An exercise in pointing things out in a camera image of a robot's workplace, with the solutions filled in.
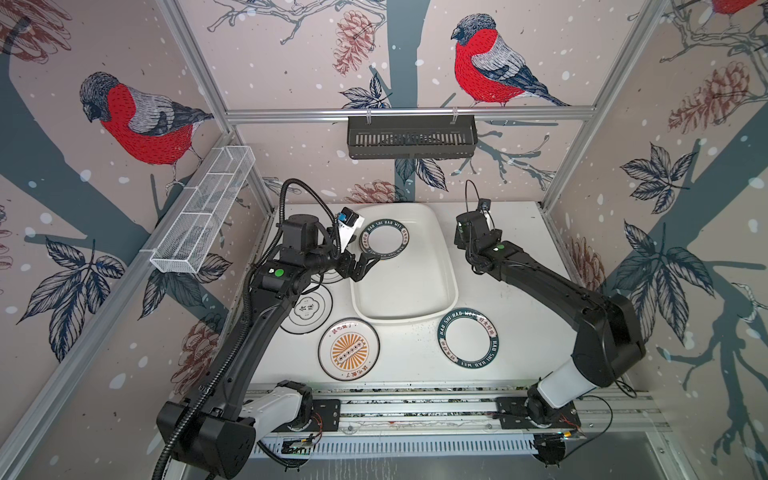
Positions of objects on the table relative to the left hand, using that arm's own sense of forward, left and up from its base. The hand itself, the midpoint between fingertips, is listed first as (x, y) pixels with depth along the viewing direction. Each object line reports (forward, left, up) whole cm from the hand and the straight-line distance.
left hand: (364, 245), depth 70 cm
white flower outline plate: (-2, +19, -31) cm, 37 cm away
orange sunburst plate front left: (-14, +6, -31) cm, 34 cm away
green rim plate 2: (+25, -4, -28) cm, 38 cm away
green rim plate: (-11, -29, -30) cm, 44 cm away
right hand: (+13, -31, -11) cm, 36 cm away
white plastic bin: (+7, -17, -31) cm, 36 cm away
